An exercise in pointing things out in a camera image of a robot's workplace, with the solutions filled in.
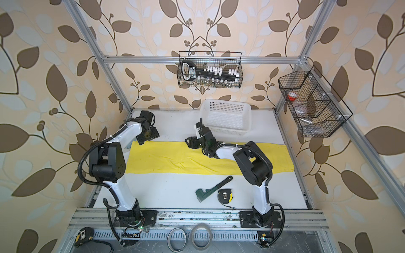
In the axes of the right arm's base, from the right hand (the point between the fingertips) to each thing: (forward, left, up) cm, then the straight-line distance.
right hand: (189, 140), depth 95 cm
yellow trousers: (-7, +19, -7) cm, 22 cm away
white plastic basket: (+23, -26, -7) cm, 35 cm away
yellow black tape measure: (-46, +44, -3) cm, 64 cm away
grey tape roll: (-44, -5, -10) cm, 45 cm away
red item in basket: (+7, -56, +26) cm, 62 cm away
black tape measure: (-32, -19, -5) cm, 37 cm away
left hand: (+3, +25, +2) cm, 25 cm away
